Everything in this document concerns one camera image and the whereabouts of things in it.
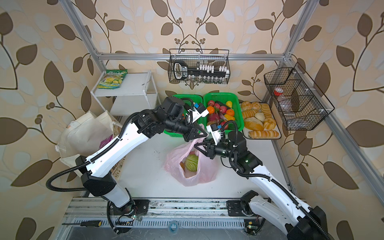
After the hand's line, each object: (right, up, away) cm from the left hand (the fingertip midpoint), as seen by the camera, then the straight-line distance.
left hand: (208, 134), depth 60 cm
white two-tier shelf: (-37, +20, +21) cm, 47 cm away
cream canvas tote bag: (-67, -3, +19) cm, 70 cm away
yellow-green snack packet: (-53, +29, +25) cm, 65 cm away
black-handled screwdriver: (-56, -44, +10) cm, 71 cm away
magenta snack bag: (-61, -8, +32) cm, 69 cm away
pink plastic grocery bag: (-15, -15, +7) cm, 22 cm away
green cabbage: (-8, -18, +23) cm, 30 cm away
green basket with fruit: (+15, +15, +52) cm, 56 cm away
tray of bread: (+39, +4, +43) cm, 58 cm away
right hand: (-5, -7, +8) cm, 11 cm away
